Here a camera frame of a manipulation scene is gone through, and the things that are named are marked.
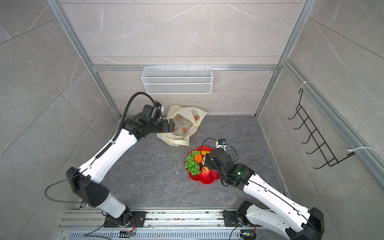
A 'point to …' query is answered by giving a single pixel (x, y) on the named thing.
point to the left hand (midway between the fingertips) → (168, 121)
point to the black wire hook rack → (330, 159)
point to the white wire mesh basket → (179, 80)
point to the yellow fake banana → (204, 152)
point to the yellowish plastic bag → (186, 121)
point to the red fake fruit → (205, 172)
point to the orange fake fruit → (198, 158)
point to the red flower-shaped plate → (198, 177)
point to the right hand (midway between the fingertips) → (212, 154)
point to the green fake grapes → (192, 166)
